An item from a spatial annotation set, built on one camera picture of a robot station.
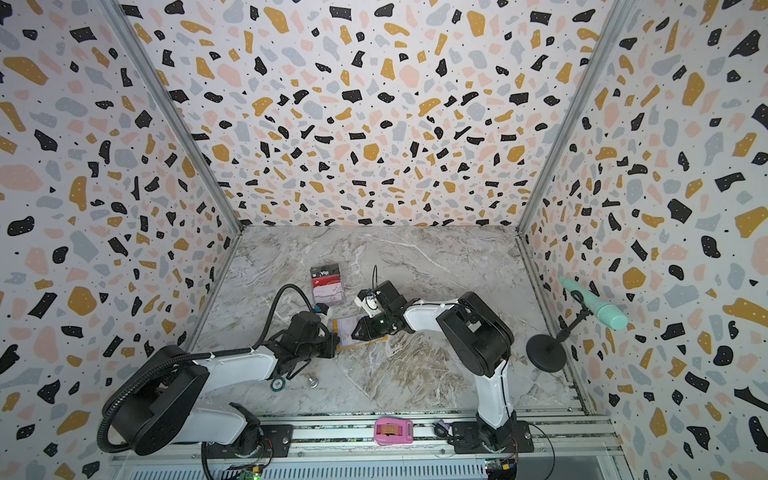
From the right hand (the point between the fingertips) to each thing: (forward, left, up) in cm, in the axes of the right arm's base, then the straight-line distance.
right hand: (353, 332), depth 89 cm
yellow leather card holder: (-2, -2, -3) cm, 4 cm away
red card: (+18, +12, +1) cm, 22 cm away
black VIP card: (+21, +12, +3) cm, 24 cm away
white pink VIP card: (+3, +3, -2) cm, 4 cm away
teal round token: (-14, +20, -4) cm, 25 cm away
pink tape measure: (-26, -13, 0) cm, 29 cm away
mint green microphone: (-8, -57, +28) cm, 64 cm away
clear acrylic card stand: (+15, +10, +1) cm, 19 cm away
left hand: (-1, +3, -1) cm, 3 cm away
